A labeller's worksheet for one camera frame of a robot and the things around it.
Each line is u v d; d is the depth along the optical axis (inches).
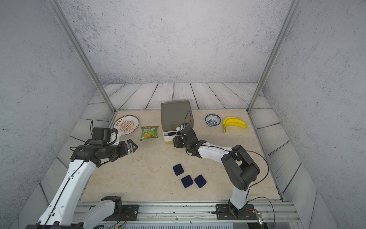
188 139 27.8
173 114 35.0
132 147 26.4
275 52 33.9
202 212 29.3
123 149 25.6
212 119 43.8
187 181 32.4
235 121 42.3
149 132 39.9
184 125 32.8
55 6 27.5
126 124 43.8
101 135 21.9
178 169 34.6
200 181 32.8
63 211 15.1
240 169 18.5
